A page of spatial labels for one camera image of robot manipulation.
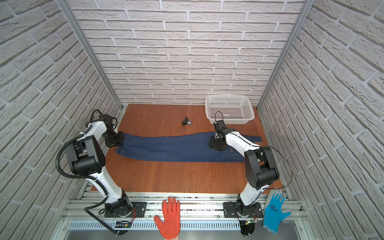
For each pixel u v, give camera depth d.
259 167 0.47
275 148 0.49
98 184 0.55
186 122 1.08
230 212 0.73
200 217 0.73
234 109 1.18
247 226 0.71
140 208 0.74
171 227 0.69
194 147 0.95
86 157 0.52
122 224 0.73
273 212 0.73
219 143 0.78
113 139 0.80
